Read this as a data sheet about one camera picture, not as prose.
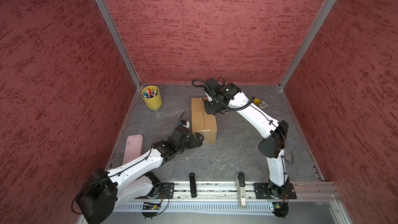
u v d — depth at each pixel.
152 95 0.99
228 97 0.55
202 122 0.81
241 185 0.73
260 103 0.88
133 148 0.86
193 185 0.77
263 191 0.74
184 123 0.76
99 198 0.40
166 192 0.74
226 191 0.76
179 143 0.63
